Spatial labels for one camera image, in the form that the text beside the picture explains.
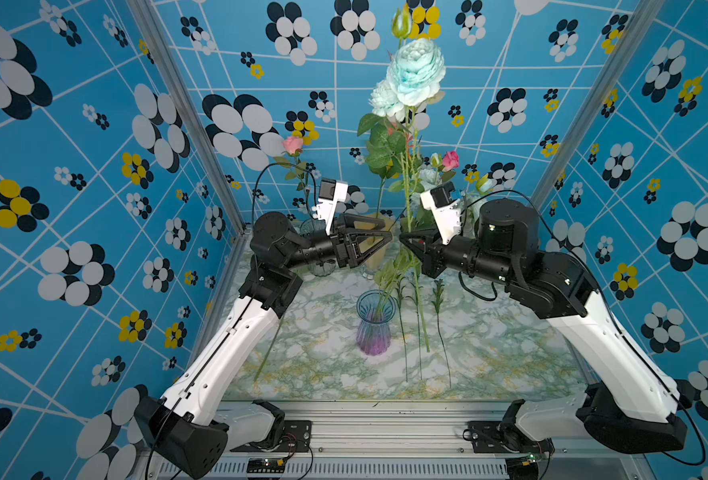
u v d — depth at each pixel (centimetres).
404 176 49
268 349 89
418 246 54
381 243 50
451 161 77
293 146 86
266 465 72
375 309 77
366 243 57
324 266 54
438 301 97
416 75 35
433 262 48
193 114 87
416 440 74
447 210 45
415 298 98
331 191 48
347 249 48
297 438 73
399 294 99
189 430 36
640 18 68
